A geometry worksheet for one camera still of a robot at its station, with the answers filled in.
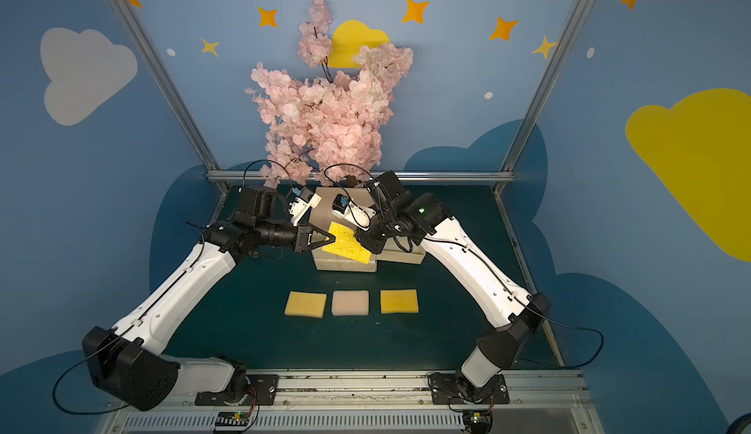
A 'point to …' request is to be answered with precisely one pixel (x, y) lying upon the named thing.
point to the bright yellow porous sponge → (347, 244)
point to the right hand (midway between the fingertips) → (364, 227)
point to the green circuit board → (232, 418)
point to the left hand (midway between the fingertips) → (334, 235)
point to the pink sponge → (350, 303)
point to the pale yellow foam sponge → (305, 304)
